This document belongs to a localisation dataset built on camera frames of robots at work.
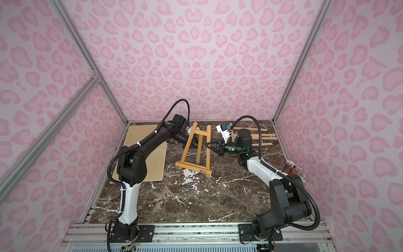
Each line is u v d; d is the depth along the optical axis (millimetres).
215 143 727
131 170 555
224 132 719
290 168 797
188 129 861
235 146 718
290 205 431
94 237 735
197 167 793
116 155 510
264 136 1104
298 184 462
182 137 804
